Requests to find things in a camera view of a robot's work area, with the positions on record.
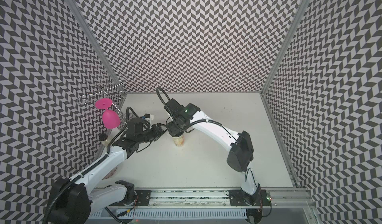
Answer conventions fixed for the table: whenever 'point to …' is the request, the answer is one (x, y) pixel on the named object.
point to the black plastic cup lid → (176, 132)
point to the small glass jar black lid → (103, 137)
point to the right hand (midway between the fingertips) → (177, 130)
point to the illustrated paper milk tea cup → (178, 141)
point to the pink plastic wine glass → (111, 120)
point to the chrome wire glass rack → (104, 87)
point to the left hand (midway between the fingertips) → (168, 130)
